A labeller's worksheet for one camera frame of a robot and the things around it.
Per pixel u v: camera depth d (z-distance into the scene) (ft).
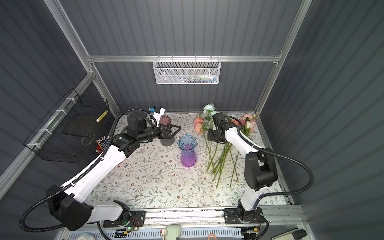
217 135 2.18
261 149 1.59
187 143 2.71
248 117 3.67
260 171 1.56
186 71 3.66
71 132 2.38
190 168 2.99
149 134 2.01
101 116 2.65
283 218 2.43
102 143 2.79
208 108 3.14
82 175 1.40
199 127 3.48
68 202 1.26
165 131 2.03
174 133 2.15
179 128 2.23
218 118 2.39
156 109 2.11
